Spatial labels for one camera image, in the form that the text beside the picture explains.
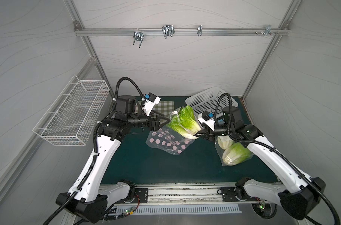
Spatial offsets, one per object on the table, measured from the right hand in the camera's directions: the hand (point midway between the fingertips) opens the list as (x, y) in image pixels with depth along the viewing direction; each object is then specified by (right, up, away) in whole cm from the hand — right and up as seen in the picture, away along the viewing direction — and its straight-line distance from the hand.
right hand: (194, 130), depth 68 cm
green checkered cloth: (-18, +12, +46) cm, 51 cm away
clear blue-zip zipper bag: (+19, -15, +18) cm, 30 cm away
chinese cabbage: (+27, -16, +13) cm, 34 cm away
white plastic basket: (+19, +18, +50) cm, 56 cm away
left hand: (-14, +6, -7) cm, 17 cm away
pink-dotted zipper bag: (-9, -3, 0) cm, 9 cm away
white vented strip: (-6, -41, +2) cm, 41 cm away
